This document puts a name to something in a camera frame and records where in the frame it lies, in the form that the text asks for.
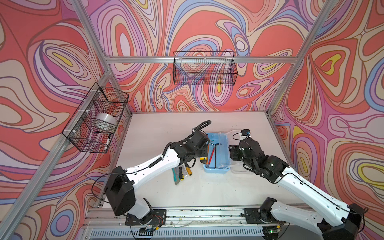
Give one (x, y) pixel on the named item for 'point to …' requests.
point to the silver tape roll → (104, 119)
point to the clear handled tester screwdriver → (184, 169)
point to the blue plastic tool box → (217, 161)
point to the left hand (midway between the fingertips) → (208, 148)
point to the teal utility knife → (176, 175)
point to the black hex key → (215, 154)
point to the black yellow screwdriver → (181, 175)
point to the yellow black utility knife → (203, 159)
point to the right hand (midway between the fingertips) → (234, 150)
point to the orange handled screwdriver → (189, 170)
